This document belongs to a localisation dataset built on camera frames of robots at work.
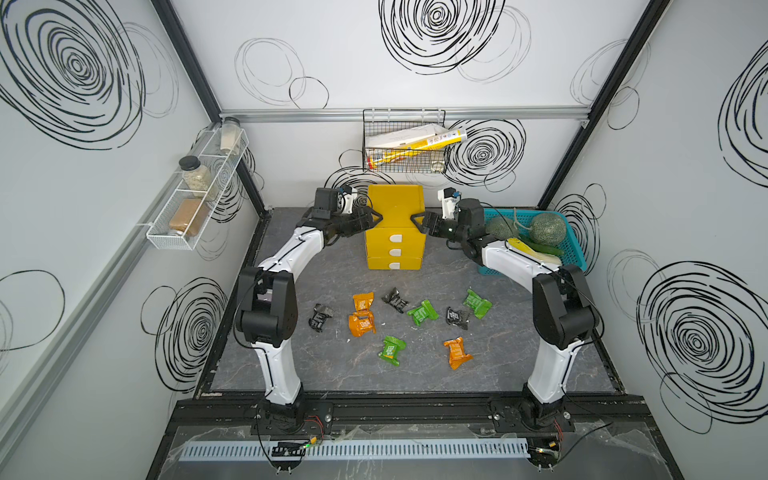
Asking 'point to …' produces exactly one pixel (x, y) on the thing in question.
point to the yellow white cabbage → (545, 258)
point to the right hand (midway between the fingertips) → (418, 217)
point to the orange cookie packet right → (457, 356)
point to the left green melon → (502, 227)
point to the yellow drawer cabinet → (396, 242)
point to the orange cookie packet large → (361, 322)
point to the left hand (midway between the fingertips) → (374, 220)
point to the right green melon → (548, 229)
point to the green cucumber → (543, 249)
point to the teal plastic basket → (523, 218)
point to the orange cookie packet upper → (362, 302)
